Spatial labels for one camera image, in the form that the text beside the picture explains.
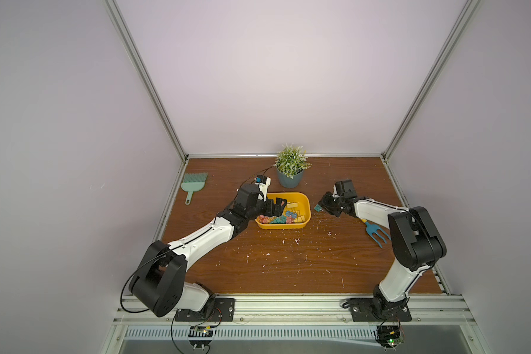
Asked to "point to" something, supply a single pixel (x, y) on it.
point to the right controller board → (389, 336)
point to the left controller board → (200, 331)
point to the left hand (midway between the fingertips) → (281, 199)
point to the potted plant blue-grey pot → (287, 182)
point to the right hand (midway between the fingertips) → (321, 198)
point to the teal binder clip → (318, 208)
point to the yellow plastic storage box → (296, 215)
